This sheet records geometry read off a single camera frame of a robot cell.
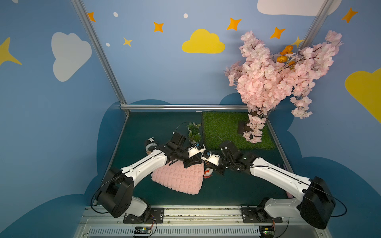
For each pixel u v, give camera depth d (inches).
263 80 28.7
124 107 45.2
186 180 31.4
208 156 27.0
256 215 26.1
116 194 16.5
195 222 28.9
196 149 27.6
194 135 39.8
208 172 32.1
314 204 15.9
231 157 24.2
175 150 25.7
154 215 29.2
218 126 44.0
